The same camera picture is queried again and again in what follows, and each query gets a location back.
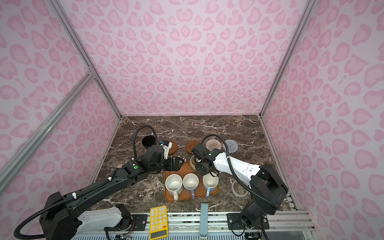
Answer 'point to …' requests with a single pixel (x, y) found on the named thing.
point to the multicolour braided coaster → (212, 144)
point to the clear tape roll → (235, 194)
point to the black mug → (148, 141)
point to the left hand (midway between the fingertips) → (179, 158)
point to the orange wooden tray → (200, 191)
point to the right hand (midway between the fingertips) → (202, 169)
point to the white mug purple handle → (190, 181)
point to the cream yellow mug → (192, 163)
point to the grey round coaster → (232, 145)
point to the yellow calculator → (158, 223)
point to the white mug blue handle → (210, 183)
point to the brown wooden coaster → (190, 145)
